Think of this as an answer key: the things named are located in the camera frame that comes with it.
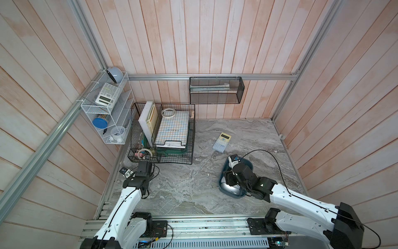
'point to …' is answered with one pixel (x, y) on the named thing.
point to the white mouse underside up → (234, 190)
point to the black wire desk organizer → (138, 139)
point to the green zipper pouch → (167, 151)
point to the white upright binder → (148, 121)
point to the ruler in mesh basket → (197, 88)
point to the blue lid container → (100, 123)
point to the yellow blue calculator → (222, 142)
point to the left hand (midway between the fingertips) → (142, 181)
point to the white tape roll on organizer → (163, 115)
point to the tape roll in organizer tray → (142, 149)
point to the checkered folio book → (172, 132)
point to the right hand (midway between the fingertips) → (227, 170)
